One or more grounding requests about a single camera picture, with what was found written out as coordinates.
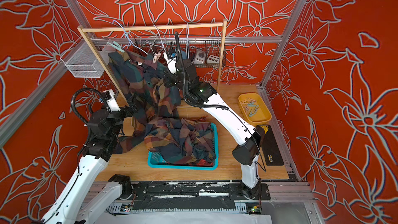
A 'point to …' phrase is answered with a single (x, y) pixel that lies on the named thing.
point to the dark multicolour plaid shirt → (183, 141)
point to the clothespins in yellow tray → (249, 104)
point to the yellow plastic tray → (263, 114)
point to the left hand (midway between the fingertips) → (125, 95)
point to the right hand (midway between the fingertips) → (158, 68)
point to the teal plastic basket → (156, 162)
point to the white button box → (213, 59)
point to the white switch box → (200, 56)
